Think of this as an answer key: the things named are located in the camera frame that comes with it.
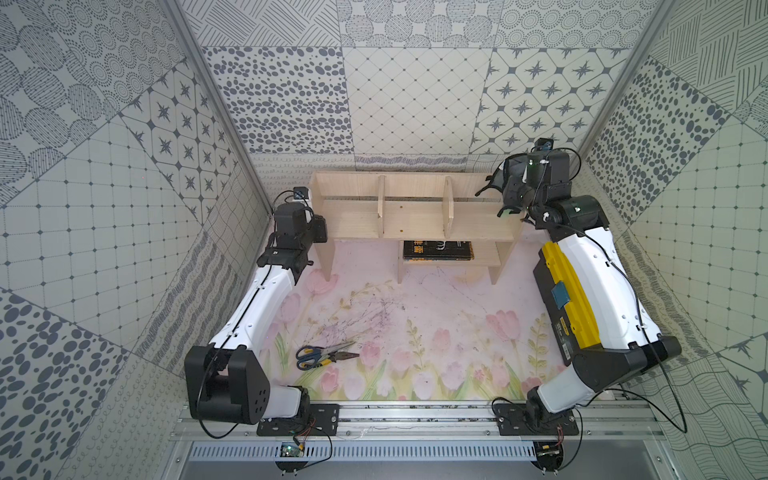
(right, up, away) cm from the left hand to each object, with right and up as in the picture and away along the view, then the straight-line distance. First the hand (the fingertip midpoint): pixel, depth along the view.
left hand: (312, 211), depth 81 cm
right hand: (+55, +5, -9) cm, 56 cm away
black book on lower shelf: (+37, -11, +10) cm, 40 cm away
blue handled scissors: (-1, -41, +1) cm, 41 cm away
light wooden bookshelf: (+29, +2, +7) cm, 30 cm away
